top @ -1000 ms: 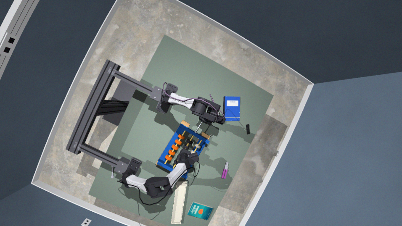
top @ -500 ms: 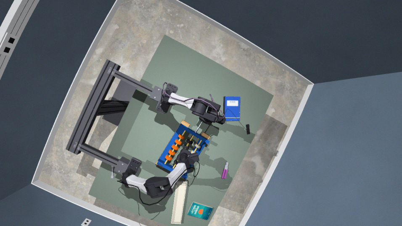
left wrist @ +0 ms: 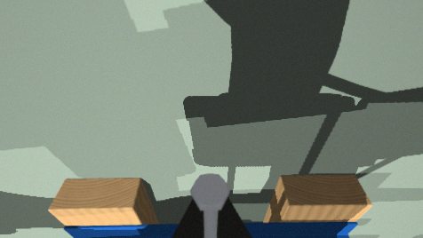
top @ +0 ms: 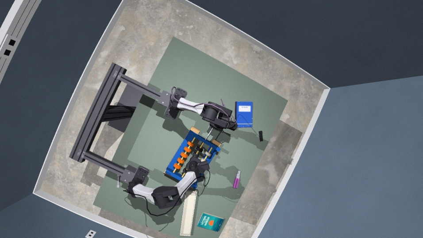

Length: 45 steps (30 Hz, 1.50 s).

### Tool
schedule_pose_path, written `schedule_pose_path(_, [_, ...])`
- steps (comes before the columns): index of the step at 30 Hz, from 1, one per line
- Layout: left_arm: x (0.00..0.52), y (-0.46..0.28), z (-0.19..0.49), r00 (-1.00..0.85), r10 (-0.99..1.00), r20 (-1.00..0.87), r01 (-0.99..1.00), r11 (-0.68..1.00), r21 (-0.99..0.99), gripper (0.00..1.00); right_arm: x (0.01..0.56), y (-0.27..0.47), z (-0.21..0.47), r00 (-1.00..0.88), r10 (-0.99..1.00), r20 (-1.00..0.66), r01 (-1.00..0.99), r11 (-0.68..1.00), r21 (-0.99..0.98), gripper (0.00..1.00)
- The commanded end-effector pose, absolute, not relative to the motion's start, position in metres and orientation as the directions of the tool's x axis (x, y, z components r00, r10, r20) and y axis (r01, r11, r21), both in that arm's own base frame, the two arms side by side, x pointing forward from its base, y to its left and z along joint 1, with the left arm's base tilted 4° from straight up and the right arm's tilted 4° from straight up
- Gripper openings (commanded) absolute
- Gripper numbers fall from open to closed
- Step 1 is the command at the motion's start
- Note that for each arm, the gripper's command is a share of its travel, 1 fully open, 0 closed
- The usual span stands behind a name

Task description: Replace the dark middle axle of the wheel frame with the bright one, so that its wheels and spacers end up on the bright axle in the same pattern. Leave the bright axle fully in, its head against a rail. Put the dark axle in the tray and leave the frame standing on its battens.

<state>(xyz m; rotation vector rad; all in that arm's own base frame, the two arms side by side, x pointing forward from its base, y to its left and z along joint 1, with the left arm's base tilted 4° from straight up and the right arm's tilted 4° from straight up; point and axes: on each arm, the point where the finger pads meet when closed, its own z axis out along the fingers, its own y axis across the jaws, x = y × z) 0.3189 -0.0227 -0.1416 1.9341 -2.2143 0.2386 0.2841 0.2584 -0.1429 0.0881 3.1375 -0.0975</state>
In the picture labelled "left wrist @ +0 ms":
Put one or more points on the light brown wooden block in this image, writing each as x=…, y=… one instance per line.
x=103, y=202
x=317, y=198

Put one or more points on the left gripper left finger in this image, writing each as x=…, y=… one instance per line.
x=192, y=223

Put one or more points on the white metal rod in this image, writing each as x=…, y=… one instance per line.
x=210, y=192

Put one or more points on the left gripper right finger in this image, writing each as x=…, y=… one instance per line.
x=230, y=224

